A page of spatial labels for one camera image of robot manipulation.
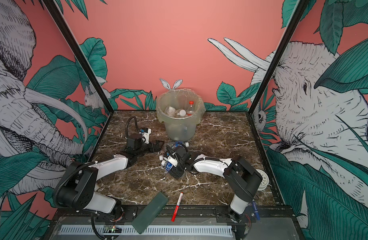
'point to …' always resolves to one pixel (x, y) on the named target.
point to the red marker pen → (177, 208)
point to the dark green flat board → (150, 213)
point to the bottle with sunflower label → (181, 113)
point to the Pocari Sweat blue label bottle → (161, 157)
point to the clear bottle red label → (190, 111)
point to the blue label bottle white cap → (163, 162)
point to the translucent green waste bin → (177, 128)
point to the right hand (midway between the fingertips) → (172, 167)
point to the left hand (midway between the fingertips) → (159, 139)
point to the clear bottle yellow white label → (170, 111)
